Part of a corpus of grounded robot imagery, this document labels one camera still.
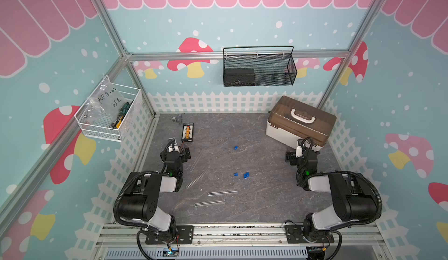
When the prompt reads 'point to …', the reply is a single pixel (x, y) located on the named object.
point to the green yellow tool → (124, 108)
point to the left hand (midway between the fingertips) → (177, 148)
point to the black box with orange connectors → (188, 132)
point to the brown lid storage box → (289, 120)
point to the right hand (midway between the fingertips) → (297, 148)
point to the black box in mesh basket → (237, 77)
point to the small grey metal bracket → (178, 119)
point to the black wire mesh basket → (258, 70)
